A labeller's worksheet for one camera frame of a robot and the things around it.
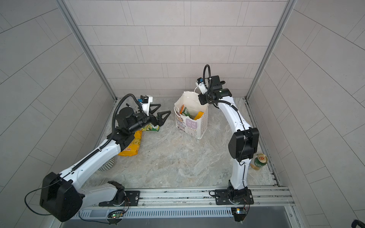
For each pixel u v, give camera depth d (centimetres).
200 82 77
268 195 74
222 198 71
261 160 74
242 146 50
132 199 71
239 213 69
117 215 64
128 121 54
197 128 81
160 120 63
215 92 61
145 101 60
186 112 93
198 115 90
